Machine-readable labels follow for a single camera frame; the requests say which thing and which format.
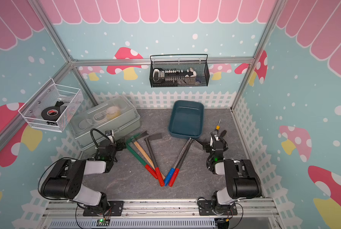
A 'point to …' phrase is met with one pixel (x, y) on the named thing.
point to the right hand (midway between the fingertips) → (213, 138)
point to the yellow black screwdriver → (218, 127)
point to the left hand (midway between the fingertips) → (117, 139)
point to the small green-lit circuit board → (102, 222)
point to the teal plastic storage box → (186, 119)
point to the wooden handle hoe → (143, 134)
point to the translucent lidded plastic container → (118, 114)
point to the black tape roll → (51, 113)
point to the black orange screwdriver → (223, 133)
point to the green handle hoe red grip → (150, 170)
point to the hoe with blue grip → (171, 171)
